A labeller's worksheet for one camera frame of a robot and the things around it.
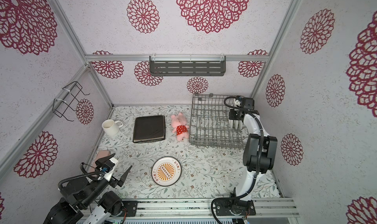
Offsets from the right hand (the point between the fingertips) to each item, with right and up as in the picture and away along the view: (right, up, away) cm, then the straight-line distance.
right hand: (233, 110), depth 95 cm
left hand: (-59, -25, -29) cm, 71 cm away
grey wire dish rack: (-13, -9, +14) cm, 21 cm away
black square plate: (-56, -12, +7) cm, 58 cm away
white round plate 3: (+2, -9, 0) cm, 9 cm away
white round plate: (-42, -36, -10) cm, 56 cm away
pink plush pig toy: (-35, -9, +6) cm, 37 cm away
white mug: (-82, -11, +3) cm, 83 cm away
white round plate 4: (+5, -9, 0) cm, 10 cm away
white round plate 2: (-1, -8, +2) cm, 9 cm away
